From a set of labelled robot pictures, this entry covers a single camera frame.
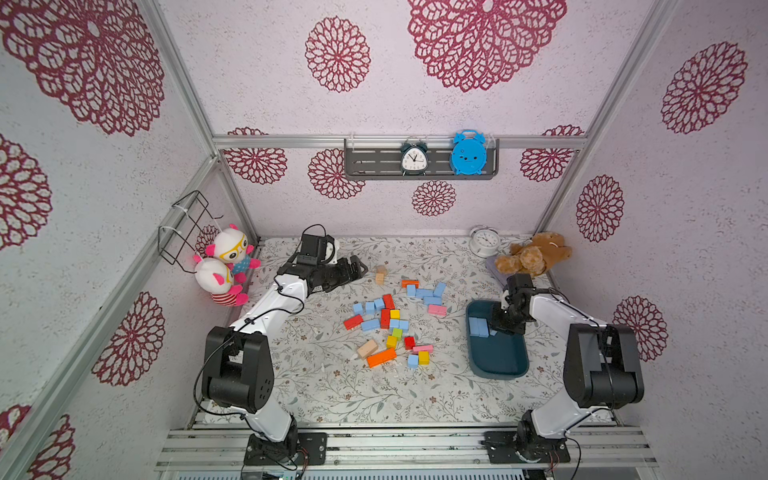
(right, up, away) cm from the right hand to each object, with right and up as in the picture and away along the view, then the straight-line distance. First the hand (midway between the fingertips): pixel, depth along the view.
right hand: (493, 321), depth 94 cm
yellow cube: (-31, +2, +4) cm, 31 cm away
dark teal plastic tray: (-1, -8, -9) cm, 12 cm away
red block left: (-44, -1, +3) cm, 44 cm away
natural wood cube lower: (-36, +13, +12) cm, 40 cm away
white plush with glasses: (-82, +24, -1) cm, 85 cm away
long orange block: (-35, -10, -5) cm, 37 cm away
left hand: (-42, +15, -6) cm, 45 cm away
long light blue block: (-5, -2, +1) cm, 5 cm away
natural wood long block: (-39, -7, -4) cm, 40 cm away
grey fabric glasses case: (+5, +17, +14) cm, 23 cm away
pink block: (-17, +3, +5) cm, 18 cm away
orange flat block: (-27, +11, +12) cm, 32 cm away
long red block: (-33, +6, +8) cm, 34 cm away
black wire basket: (-86, +25, -19) cm, 91 cm away
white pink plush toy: (-81, +14, -10) cm, 83 cm away
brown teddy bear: (+14, +20, +1) cm, 24 cm away
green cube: (-30, -3, -2) cm, 31 cm away
